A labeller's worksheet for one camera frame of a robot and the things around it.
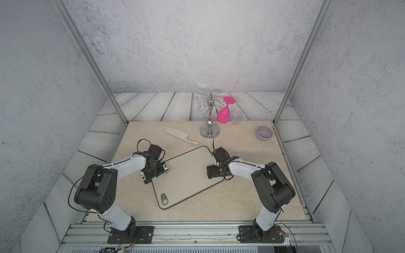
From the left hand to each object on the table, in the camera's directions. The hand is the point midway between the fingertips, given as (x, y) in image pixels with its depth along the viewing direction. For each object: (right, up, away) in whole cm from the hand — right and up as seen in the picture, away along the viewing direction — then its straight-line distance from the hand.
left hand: (164, 174), depth 93 cm
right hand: (+29, +2, -1) cm, 29 cm away
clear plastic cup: (+46, +37, +26) cm, 65 cm away
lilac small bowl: (+64, +24, +17) cm, 71 cm away
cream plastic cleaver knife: (+6, +23, +21) cm, 32 cm away
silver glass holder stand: (+27, +26, +22) cm, 43 cm away
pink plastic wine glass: (+35, +36, +9) cm, 51 cm away
